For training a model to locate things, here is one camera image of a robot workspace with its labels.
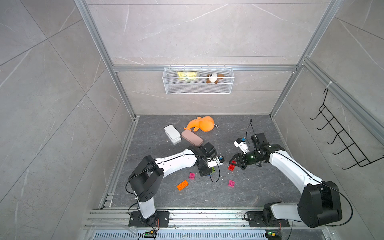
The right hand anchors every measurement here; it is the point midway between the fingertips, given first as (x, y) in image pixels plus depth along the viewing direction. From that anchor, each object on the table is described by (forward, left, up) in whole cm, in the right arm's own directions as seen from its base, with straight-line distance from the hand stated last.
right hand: (235, 161), depth 82 cm
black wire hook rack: (+1, -45, +22) cm, 50 cm away
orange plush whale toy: (+33, +14, -5) cm, 36 cm away
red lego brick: (+1, 0, -10) cm, 10 cm away
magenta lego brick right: (-9, +2, -10) cm, 13 cm away
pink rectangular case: (+24, +24, -9) cm, 35 cm away
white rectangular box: (+24, +38, -6) cm, 45 cm away
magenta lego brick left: (-3, +25, -12) cm, 28 cm away
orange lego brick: (-9, +30, -11) cm, 33 cm away
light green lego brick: (-6, +13, +2) cm, 14 cm away
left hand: (-1, +14, -5) cm, 15 cm away
